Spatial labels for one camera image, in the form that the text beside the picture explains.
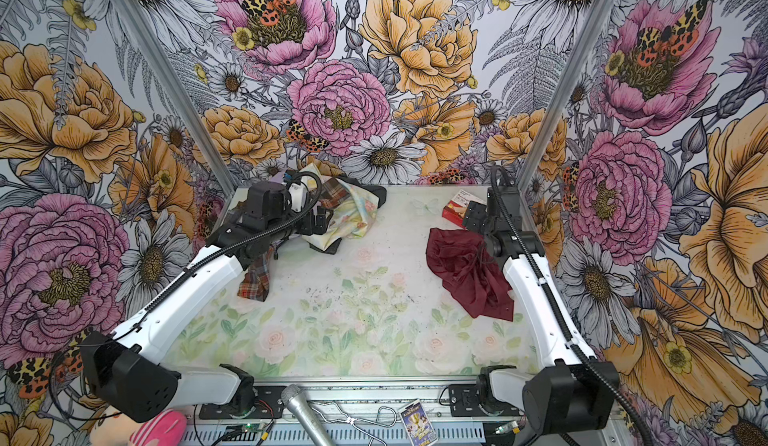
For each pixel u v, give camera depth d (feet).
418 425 2.30
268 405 2.39
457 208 3.65
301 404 2.37
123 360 1.27
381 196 3.72
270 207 1.93
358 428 2.31
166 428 2.18
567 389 1.26
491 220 1.89
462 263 3.07
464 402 2.43
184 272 1.54
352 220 3.52
